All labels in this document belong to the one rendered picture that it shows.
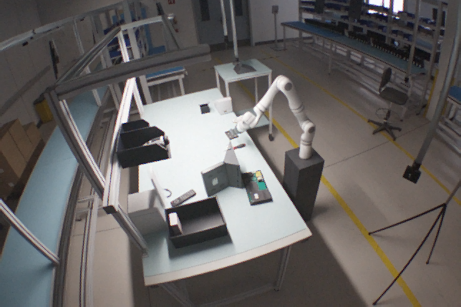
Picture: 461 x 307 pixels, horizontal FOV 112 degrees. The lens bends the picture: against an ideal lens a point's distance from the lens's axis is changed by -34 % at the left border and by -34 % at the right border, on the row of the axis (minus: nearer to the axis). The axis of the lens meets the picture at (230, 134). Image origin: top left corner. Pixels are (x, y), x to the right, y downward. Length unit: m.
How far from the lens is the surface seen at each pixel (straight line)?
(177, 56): 0.70
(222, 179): 1.42
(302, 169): 1.83
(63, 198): 2.12
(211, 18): 7.87
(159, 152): 1.05
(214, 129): 2.00
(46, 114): 6.76
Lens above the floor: 2.12
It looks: 35 degrees down
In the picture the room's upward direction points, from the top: 7 degrees counter-clockwise
